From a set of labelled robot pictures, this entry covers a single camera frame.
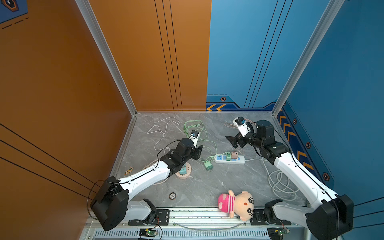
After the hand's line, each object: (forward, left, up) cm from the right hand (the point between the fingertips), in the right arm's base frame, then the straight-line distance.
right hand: (234, 130), depth 79 cm
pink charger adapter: (-5, -3, -18) cm, 19 cm away
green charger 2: (-10, +13, -22) cm, 28 cm away
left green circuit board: (-43, +43, -25) cm, 66 cm away
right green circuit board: (-42, -19, -27) cm, 53 cm away
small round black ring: (-26, +33, -25) cm, 49 cm away
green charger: (-6, +2, -17) cm, 18 cm away
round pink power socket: (-16, +27, -22) cm, 38 cm away
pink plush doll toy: (-32, -1, -17) cm, 37 cm away
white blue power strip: (-5, +5, -22) cm, 23 cm away
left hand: (-3, +19, -7) cm, 20 cm away
